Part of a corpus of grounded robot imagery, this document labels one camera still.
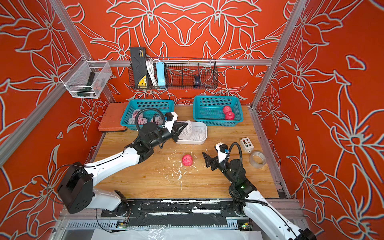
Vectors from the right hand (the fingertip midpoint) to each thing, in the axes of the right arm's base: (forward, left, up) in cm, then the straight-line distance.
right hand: (206, 150), depth 76 cm
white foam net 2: (+5, +10, +7) cm, 14 cm away
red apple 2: (+33, -19, -10) cm, 39 cm away
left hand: (+8, +10, +13) cm, 18 cm away
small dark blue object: (+39, +5, +16) cm, 43 cm away
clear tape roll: (-2, -30, -14) cm, 33 cm away
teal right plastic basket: (+45, -5, -16) cm, 49 cm away
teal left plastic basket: (+42, +53, -9) cm, 69 cm away
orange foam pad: (+28, +66, -10) cm, 72 cm away
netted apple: (-1, +10, -11) cm, 15 cm away
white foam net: (+16, +4, -8) cm, 18 cm away
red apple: (+41, -18, -10) cm, 46 cm away
